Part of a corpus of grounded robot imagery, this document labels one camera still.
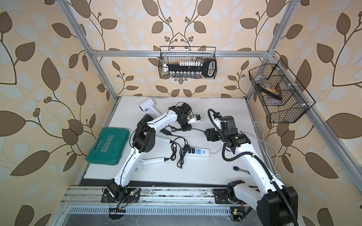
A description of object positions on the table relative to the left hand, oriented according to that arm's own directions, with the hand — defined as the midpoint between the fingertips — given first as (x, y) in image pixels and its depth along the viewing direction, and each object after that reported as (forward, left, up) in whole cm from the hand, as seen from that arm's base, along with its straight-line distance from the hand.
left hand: (187, 125), depth 102 cm
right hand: (-14, -14, +14) cm, 24 cm away
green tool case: (-19, +50, +2) cm, 53 cm away
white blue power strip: (-22, -9, +1) cm, 23 cm away
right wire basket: (-5, -50, +32) cm, 60 cm away
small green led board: (-43, +28, 0) cm, 52 cm away
